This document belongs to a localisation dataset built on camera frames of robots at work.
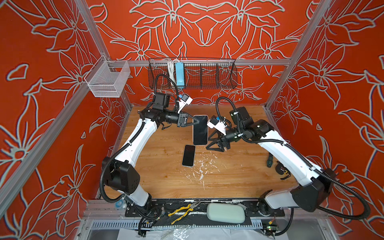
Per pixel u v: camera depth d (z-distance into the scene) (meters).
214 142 0.60
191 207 0.73
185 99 0.63
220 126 0.61
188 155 0.91
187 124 0.65
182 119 0.62
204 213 0.73
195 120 0.66
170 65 0.87
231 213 0.69
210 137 0.69
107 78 0.94
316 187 0.38
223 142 0.59
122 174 0.42
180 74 0.89
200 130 0.67
